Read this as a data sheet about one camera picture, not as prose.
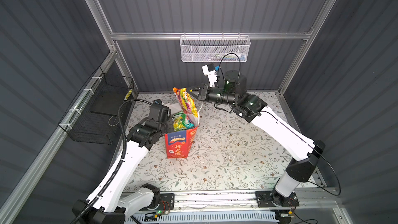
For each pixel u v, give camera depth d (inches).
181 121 31.2
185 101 24.0
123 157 16.9
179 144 29.8
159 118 21.2
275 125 18.0
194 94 23.2
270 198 27.9
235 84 17.9
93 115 28.4
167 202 28.5
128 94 32.4
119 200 19.2
